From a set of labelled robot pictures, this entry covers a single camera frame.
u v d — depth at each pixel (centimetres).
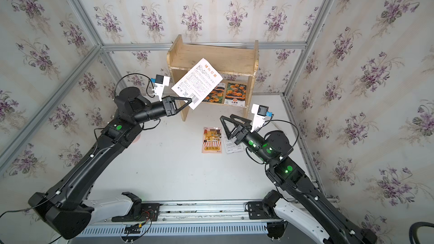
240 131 50
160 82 55
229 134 52
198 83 61
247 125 50
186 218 73
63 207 37
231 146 94
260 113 51
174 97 57
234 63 75
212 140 96
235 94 91
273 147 43
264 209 66
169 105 52
